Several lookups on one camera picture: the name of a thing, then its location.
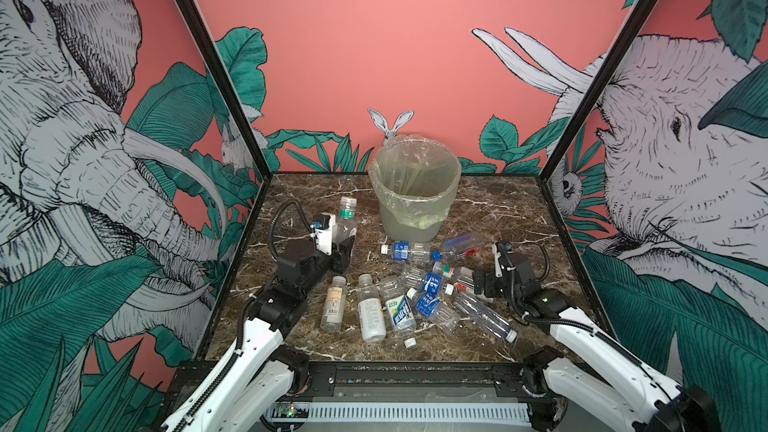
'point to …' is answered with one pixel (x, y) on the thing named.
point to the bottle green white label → (402, 319)
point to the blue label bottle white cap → (426, 303)
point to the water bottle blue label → (419, 277)
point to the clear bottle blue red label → (462, 246)
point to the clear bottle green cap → (346, 224)
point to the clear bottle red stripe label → (463, 277)
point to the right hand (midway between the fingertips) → (484, 269)
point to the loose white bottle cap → (410, 343)
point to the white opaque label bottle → (370, 310)
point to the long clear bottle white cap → (486, 316)
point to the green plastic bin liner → (415, 179)
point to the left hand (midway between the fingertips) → (345, 232)
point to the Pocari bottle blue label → (416, 252)
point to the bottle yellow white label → (332, 317)
